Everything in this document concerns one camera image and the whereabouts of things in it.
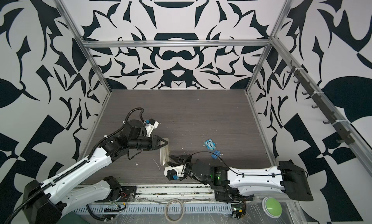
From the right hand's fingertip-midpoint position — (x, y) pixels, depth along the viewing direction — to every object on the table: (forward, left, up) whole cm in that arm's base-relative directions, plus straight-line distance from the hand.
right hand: (171, 156), depth 68 cm
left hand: (+7, +2, +1) cm, 8 cm away
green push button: (-18, -48, -19) cm, 54 cm away
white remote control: (+2, +3, -1) cm, 4 cm away
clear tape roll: (-20, +3, -17) cm, 27 cm away
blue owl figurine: (+13, -21, -18) cm, 31 cm away
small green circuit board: (-19, -31, -20) cm, 42 cm away
